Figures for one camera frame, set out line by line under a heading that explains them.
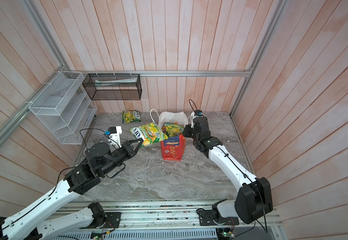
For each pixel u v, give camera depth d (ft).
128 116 3.79
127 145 1.78
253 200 1.33
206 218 2.40
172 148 2.81
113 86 3.42
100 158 1.46
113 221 2.40
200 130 1.97
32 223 1.31
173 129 2.84
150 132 2.13
